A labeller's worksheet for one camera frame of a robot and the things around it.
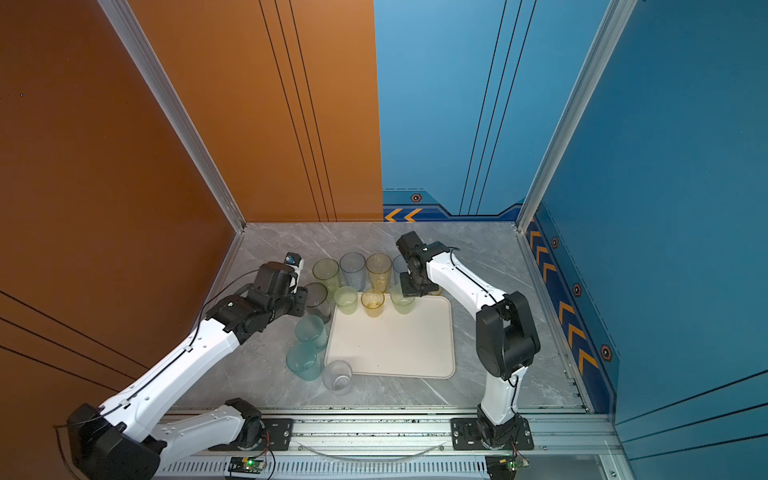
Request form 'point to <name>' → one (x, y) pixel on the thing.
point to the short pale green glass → (346, 299)
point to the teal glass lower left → (303, 361)
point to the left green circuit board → (250, 465)
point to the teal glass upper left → (311, 329)
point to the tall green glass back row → (327, 269)
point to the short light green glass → (402, 304)
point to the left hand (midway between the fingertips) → (302, 288)
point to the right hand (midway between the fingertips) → (411, 291)
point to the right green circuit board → (504, 467)
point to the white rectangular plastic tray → (418, 345)
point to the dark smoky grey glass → (317, 302)
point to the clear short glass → (337, 377)
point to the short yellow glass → (372, 301)
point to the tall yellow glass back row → (378, 266)
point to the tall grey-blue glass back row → (352, 266)
